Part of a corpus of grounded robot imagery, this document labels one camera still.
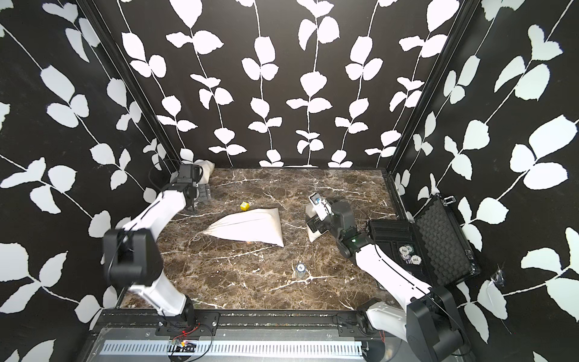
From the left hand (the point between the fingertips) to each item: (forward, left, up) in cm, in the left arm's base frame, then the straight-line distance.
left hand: (195, 188), depth 92 cm
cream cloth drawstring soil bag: (-14, -26, -10) cm, 31 cm away
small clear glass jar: (-33, -42, -9) cm, 54 cm away
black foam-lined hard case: (-27, -93, -7) cm, 97 cm away
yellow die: (-1, -18, -13) cm, 22 cm away
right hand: (-12, -49, +4) cm, 51 cm away
